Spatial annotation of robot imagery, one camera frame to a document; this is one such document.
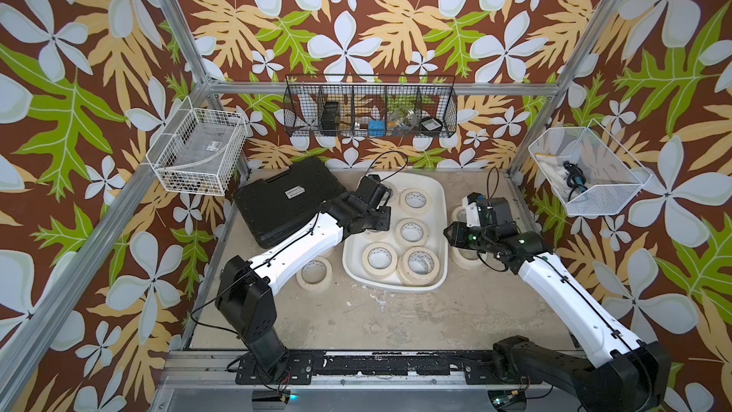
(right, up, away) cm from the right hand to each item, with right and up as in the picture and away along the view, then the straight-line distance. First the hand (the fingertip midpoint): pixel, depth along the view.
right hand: (447, 229), depth 80 cm
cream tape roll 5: (-20, -4, +18) cm, 27 cm away
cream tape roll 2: (-7, -3, +21) cm, 22 cm away
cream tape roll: (-5, +4, +25) cm, 26 cm away
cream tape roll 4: (-19, -12, +15) cm, 27 cm away
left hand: (-18, +5, +2) cm, 19 cm away
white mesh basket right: (+42, +16, +2) cm, 45 cm away
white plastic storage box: (+2, +1, +21) cm, 22 cm away
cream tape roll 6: (-38, -18, +6) cm, 43 cm away
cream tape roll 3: (-6, -14, +13) cm, 20 cm away
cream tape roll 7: (+9, -12, +8) cm, 17 cm away
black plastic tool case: (-55, +6, +19) cm, 59 cm away
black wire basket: (-38, +41, +16) cm, 58 cm away
